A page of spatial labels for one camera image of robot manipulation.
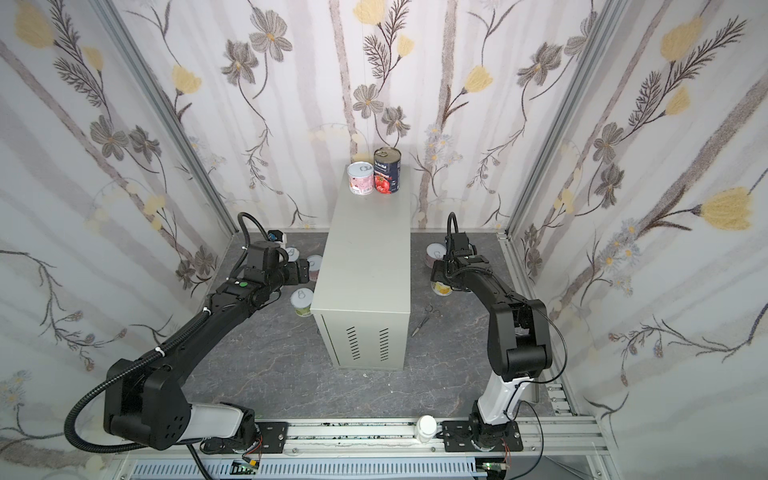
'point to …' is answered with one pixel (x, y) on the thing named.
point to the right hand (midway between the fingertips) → (440, 267)
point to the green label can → (301, 299)
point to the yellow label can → (440, 289)
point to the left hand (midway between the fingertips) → (290, 255)
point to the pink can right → (435, 251)
